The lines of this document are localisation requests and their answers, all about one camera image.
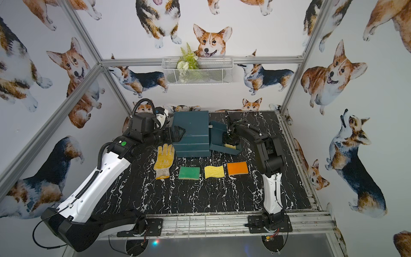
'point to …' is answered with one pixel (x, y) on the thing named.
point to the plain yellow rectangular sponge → (230, 146)
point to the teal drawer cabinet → (195, 142)
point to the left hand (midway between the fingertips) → (180, 128)
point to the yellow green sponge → (214, 171)
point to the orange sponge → (237, 168)
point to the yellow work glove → (164, 160)
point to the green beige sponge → (189, 173)
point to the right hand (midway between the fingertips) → (223, 141)
